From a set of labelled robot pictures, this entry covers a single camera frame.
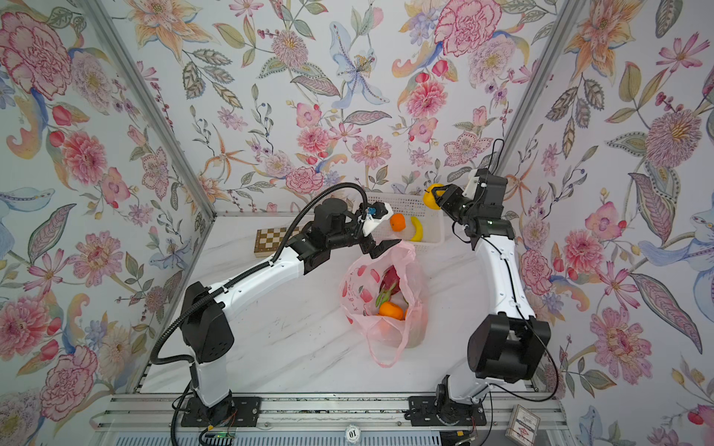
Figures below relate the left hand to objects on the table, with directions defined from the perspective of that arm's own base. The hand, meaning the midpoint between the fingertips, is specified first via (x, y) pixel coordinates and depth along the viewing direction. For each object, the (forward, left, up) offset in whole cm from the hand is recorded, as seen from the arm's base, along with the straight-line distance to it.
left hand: (395, 224), depth 73 cm
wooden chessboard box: (+21, +44, -32) cm, 58 cm away
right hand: (+12, -13, +1) cm, 18 cm away
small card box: (-42, -32, -31) cm, 61 cm away
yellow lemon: (+9, -10, 0) cm, 14 cm away
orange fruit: (-11, -1, -28) cm, 30 cm away
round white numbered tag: (-43, +11, -27) cm, 52 cm away
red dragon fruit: (-3, -1, -28) cm, 28 cm away
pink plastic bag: (-22, +2, -24) cm, 32 cm away
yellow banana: (+25, -15, -31) cm, 43 cm away
